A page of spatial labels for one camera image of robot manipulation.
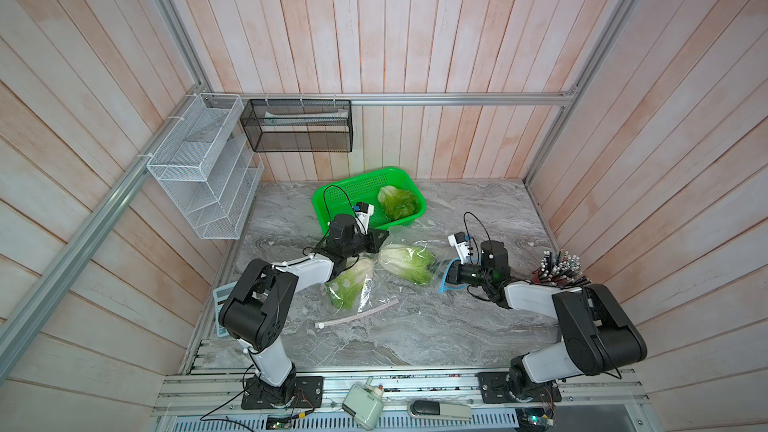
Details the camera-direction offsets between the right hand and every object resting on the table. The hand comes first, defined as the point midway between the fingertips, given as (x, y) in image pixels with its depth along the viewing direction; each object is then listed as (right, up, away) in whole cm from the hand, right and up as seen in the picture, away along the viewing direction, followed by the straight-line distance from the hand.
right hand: (430, 267), depth 88 cm
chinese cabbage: (-5, +1, -1) cm, 6 cm away
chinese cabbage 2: (-9, +19, +13) cm, 25 cm away
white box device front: (-19, -28, -19) cm, 39 cm away
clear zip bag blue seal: (-3, +9, +14) cm, 16 cm away
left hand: (-12, +9, +2) cm, 15 cm away
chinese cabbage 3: (-26, -6, -3) cm, 27 cm away
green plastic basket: (-30, +22, +23) cm, 44 cm away
